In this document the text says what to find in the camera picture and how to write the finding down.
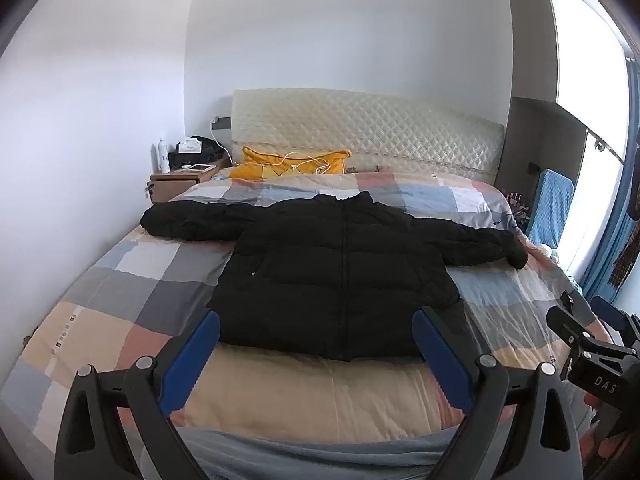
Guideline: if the black puffer jacket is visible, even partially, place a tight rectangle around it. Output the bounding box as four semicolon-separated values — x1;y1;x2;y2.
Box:
140;192;528;362

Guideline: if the person's right hand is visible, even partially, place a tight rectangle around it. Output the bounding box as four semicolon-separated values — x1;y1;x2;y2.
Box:
581;391;626;461

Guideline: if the blue curtain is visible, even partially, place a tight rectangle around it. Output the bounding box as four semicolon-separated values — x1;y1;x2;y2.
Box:
580;60;639;304

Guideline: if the blue towel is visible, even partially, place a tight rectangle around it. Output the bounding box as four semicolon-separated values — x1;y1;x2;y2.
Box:
526;169;575;249

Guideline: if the wooden nightstand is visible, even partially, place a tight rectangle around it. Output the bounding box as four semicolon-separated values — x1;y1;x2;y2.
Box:
146;155;231;204

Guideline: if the white phone on nightstand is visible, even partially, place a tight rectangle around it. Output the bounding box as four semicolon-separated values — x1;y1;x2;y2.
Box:
186;164;217;174

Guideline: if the white bottle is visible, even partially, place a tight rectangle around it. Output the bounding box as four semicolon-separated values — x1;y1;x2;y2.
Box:
157;139;170;174

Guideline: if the black bag on nightstand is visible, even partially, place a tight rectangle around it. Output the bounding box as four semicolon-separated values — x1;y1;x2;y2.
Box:
168;136;227;170

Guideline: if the yellow pillow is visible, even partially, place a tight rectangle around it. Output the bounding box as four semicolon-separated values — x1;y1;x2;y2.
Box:
229;146;352;181

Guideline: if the white box on nightstand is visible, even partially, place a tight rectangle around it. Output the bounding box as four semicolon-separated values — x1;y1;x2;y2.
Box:
176;136;202;154

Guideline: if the cream quilted headboard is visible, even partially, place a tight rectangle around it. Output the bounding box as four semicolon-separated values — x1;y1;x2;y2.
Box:
231;88;506;184

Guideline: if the grey wardrobe cabinet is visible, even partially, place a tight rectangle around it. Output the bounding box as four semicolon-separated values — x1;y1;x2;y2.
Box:
496;0;630;280

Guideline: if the white charging cable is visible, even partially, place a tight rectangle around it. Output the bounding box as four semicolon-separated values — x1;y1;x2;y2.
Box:
210;116;331;176

